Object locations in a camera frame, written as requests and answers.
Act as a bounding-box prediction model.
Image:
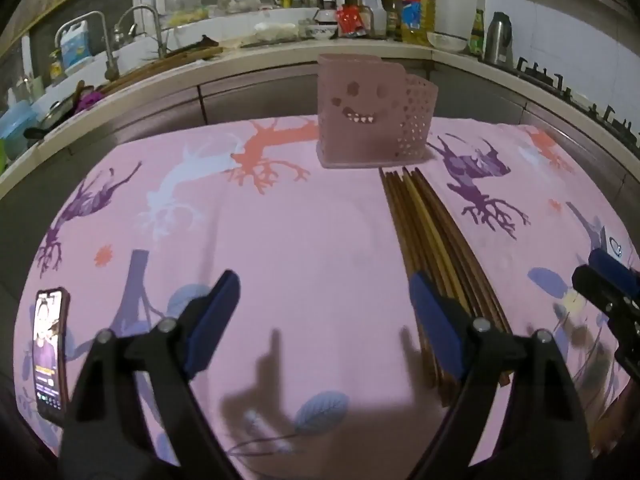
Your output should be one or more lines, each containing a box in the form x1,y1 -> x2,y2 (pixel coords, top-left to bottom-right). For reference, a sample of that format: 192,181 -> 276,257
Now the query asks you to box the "wooden cutting board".
107,35 -> 223,93

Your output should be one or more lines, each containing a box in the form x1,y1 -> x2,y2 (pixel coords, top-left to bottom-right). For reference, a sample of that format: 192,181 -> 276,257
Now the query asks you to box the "white plastic jug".
361,0 -> 388,38

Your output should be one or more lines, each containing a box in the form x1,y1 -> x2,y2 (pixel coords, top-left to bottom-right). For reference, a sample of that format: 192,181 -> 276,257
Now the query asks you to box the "chrome kitchen faucet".
114,4 -> 167,60
54,10 -> 121,82

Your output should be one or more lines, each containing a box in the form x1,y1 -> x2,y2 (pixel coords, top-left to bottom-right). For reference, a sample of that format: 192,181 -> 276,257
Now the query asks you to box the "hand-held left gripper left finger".
57,269 -> 241,480

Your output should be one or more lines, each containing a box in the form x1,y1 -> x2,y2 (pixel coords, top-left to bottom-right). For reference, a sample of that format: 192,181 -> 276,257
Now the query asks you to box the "white plastic bag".
254,21 -> 300,41

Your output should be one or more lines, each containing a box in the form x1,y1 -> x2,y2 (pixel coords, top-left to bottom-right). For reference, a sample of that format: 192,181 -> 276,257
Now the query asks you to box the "large yellow cooking oil bottle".
400,0 -> 437,46

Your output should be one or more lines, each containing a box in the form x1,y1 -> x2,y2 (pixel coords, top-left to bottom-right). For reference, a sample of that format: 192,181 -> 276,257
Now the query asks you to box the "bundle of wooden chopsticks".
378,166 -> 513,408

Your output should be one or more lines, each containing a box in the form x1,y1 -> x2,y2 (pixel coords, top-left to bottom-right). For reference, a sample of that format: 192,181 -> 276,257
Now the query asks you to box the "purple cloth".
75,87 -> 103,111

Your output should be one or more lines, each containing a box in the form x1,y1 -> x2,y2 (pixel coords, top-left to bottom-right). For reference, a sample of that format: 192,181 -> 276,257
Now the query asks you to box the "blue detergent jug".
60,20 -> 96,68

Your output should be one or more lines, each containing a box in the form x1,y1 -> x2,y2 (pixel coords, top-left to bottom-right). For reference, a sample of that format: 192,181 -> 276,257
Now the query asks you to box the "green glass bottle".
469,9 -> 486,57

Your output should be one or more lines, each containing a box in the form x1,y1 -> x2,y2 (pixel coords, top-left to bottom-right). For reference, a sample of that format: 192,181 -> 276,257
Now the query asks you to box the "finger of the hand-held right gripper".
571,247 -> 640,381

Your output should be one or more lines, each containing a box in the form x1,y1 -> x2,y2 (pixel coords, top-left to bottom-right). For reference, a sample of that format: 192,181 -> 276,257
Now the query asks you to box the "kitchen counter with cabinets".
0,40 -> 640,201

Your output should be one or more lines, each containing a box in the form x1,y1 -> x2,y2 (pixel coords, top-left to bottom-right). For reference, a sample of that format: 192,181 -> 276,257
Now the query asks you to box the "pink smiley utensil holder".
316,53 -> 440,170

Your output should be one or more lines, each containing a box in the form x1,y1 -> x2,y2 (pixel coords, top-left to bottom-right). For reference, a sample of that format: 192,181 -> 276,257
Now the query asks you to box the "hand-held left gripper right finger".
409,271 -> 594,480

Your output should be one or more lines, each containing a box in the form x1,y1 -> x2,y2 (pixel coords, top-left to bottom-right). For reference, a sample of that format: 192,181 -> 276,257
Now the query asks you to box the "plain white bowl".
426,31 -> 468,53

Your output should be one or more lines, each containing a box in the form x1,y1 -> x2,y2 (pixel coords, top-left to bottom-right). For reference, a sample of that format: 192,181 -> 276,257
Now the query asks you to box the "black gas stove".
515,57 -> 640,148

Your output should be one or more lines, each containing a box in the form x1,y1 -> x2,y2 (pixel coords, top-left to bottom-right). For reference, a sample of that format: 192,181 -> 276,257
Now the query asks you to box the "steel thermos kettle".
484,11 -> 515,66

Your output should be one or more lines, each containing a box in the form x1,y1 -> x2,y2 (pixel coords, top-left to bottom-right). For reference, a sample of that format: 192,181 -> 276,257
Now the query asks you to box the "light blue basin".
0,100 -> 38,156

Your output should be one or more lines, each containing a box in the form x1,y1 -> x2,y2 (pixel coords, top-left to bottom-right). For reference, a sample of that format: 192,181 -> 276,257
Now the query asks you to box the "smartphone with lit screen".
31,287 -> 71,426

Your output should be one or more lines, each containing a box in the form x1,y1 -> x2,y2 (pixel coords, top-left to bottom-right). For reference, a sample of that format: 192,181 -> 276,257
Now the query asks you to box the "pink printed tablecloth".
12,115 -> 636,480

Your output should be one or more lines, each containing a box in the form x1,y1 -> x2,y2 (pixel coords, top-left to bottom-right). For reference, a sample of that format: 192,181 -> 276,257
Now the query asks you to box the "red snack packet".
336,4 -> 373,36

